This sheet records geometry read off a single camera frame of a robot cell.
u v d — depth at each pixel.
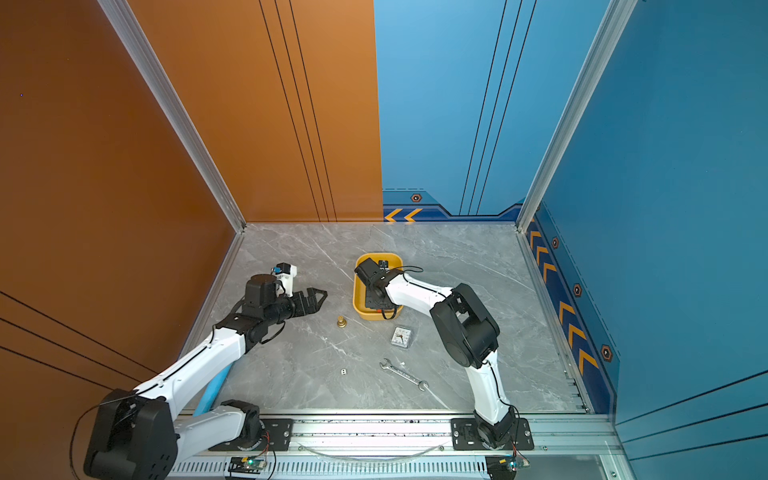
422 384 0.81
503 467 0.70
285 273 0.76
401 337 0.88
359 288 0.96
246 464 0.71
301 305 0.74
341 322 0.91
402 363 0.85
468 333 0.54
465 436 0.72
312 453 0.72
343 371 0.83
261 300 0.65
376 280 0.75
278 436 0.74
